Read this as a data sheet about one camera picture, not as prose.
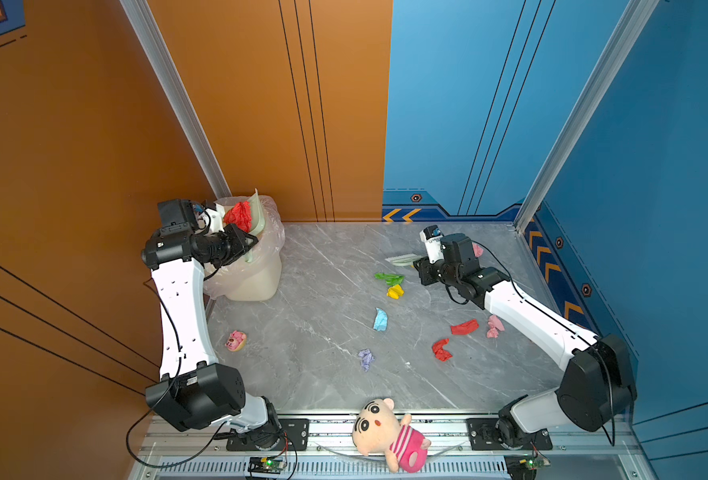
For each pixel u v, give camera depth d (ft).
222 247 2.02
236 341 2.85
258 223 2.34
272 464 2.31
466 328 3.01
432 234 2.38
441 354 2.83
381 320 3.01
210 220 2.11
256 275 2.79
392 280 3.36
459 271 2.04
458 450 2.37
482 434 2.38
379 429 2.20
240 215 2.42
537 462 2.28
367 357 2.78
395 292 3.24
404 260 2.88
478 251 3.56
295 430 2.44
